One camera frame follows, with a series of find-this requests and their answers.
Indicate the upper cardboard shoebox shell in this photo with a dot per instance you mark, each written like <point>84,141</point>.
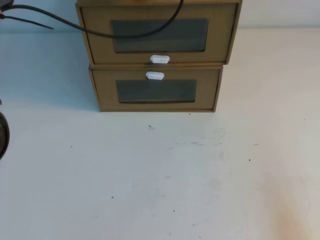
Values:
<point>232,32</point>

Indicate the white drawer handle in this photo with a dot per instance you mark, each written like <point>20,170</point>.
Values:
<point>159,59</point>
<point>152,75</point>

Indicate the thin black cable tie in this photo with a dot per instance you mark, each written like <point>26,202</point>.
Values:
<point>3,17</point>

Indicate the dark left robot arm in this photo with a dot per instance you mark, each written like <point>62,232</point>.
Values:
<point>4,135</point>

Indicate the lower brown cardboard shoebox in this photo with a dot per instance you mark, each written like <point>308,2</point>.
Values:
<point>183,89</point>

